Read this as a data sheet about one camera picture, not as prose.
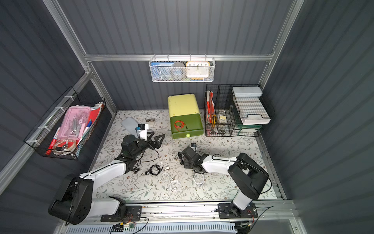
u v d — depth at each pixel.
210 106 1.18
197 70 0.89
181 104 0.95
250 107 0.94
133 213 0.74
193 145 0.83
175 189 0.81
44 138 0.63
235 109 0.99
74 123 0.72
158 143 0.75
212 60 0.89
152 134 0.86
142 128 0.72
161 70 0.84
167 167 0.89
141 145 0.72
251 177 0.46
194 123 0.91
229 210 0.74
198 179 0.85
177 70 0.91
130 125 1.12
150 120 1.13
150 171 0.87
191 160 0.69
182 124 0.91
